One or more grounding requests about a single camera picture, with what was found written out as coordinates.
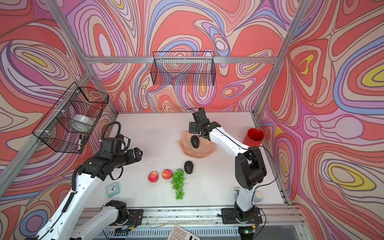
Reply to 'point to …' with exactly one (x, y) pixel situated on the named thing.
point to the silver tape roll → (81, 123)
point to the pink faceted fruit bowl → (205, 148)
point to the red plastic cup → (254, 138)
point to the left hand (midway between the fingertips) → (138, 153)
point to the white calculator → (178, 233)
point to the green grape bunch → (177, 183)
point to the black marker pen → (79, 143)
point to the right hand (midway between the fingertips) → (198, 129)
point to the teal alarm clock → (112, 189)
